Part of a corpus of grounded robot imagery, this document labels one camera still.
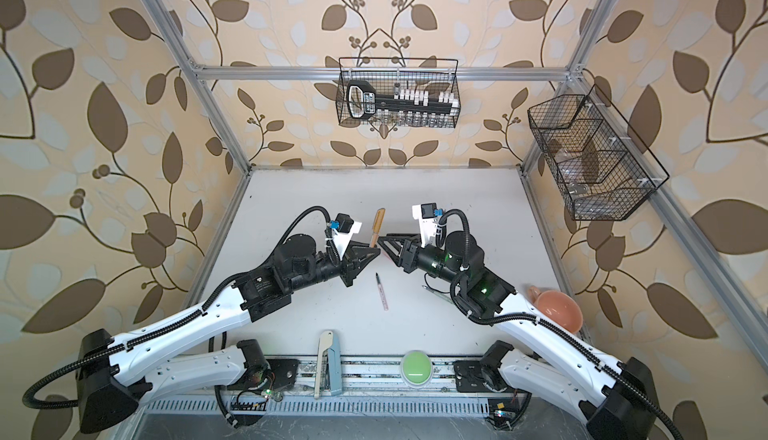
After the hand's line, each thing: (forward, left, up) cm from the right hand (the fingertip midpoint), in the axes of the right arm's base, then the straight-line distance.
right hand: (383, 242), depth 66 cm
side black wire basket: (+16, -55, +5) cm, 57 cm away
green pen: (-11, -12, -4) cm, 16 cm away
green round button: (-20, -7, -28) cm, 35 cm away
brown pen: (+2, +1, +3) cm, 4 cm away
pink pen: (0, +1, -30) cm, 31 cm away
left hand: (-1, +1, -1) cm, 2 cm away
